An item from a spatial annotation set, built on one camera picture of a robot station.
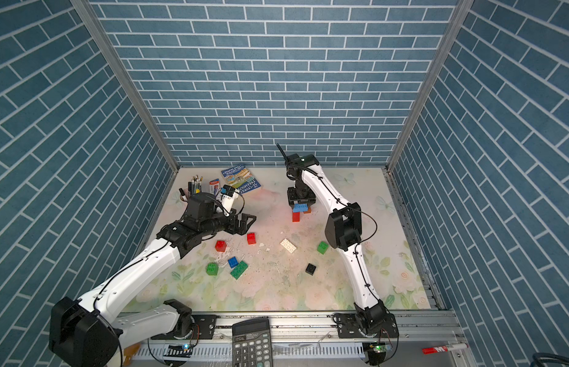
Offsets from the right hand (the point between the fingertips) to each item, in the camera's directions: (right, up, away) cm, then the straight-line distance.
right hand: (300, 206), depth 95 cm
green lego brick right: (+9, -16, -5) cm, 19 cm away
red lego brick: (-1, -3, +2) cm, 4 cm away
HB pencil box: (-42, +8, +17) cm, 46 cm away
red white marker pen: (+42, -42, -25) cm, 65 cm away
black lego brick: (+4, -23, -10) cm, 25 cm away
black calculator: (-15, -40, -25) cm, 50 cm away
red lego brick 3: (-31, -15, -6) cm, 35 cm away
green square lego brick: (-33, -22, -12) cm, 41 cm away
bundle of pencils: (-43, +8, -3) cm, 44 cm away
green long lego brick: (-23, -23, -10) cm, 34 cm away
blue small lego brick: (-26, -21, -8) cm, 34 cm away
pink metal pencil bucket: (-50, +5, +4) cm, 50 cm away
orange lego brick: (+4, -2, +1) cm, 5 cm away
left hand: (-17, -2, -17) cm, 24 cm away
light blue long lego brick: (0, 0, -1) cm, 1 cm away
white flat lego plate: (-5, -16, -3) cm, 17 cm away
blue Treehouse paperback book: (-29, +13, +18) cm, 37 cm away
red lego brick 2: (-20, -13, -3) cm, 24 cm away
